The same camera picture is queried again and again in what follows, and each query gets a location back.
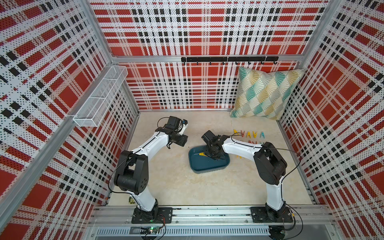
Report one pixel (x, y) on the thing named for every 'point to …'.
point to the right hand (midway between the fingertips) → (208, 153)
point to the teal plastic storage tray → (199, 162)
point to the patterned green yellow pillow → (264, 94)
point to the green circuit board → (151, 230)
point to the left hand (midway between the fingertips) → (183, 138)
